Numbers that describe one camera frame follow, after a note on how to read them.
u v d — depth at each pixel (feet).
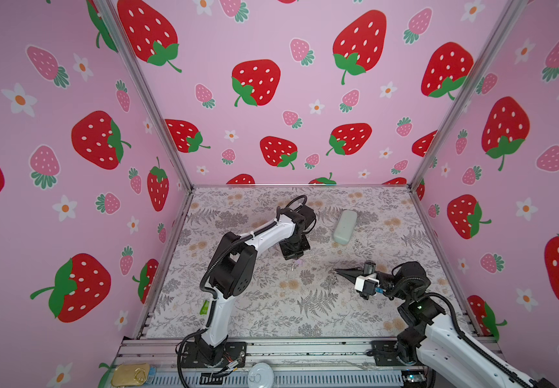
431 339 1.82
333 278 2.18
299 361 2.40
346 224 3.42
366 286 1.84
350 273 2.16
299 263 3.06
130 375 2.22
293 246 2.61
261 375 2.17
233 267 1.74
